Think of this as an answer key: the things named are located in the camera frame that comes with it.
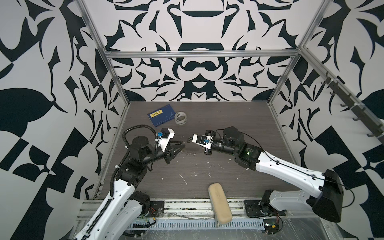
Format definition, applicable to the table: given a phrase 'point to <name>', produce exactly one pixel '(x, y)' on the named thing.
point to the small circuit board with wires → (271, 225)
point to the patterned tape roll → (180, 118)
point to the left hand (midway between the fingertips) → (183, 141)
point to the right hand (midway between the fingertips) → (193, 135)
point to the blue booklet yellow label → (161, 115)
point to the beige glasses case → (220, 204)
